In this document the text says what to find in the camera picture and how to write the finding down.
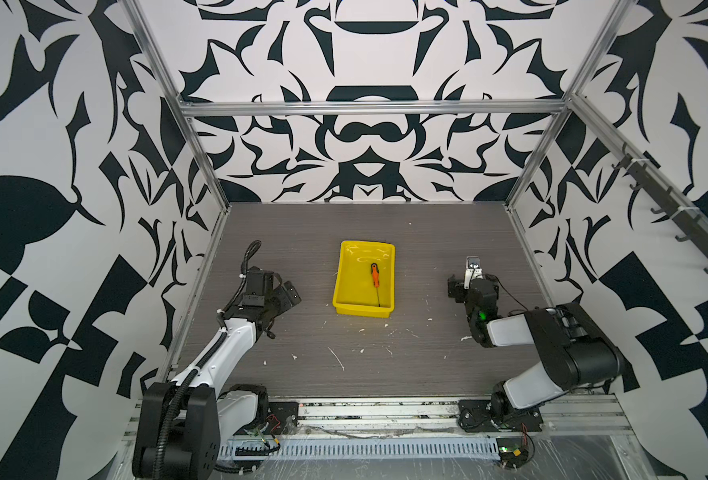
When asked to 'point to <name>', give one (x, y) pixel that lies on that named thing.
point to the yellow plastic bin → (354, 292)
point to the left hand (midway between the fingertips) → (283, 292)
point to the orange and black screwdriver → (374, 269)
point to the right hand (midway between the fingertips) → (475, 272)
